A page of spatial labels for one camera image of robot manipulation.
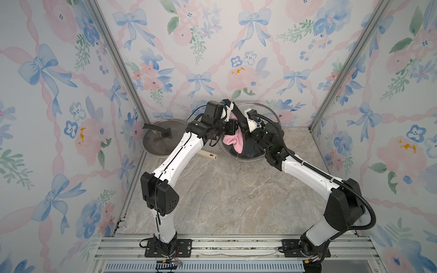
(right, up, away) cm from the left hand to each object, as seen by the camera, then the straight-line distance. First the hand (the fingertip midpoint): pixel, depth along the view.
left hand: (239, 125), depth 77 cm
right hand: (+1, +3, -1) cm, 4 cm away
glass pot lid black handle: (+10, +9, +5) cm, 14 cm away
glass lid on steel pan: (-43, -5, +24) cm, 50 cm away
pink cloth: (-1, -7, -4) cm, 8 cm away
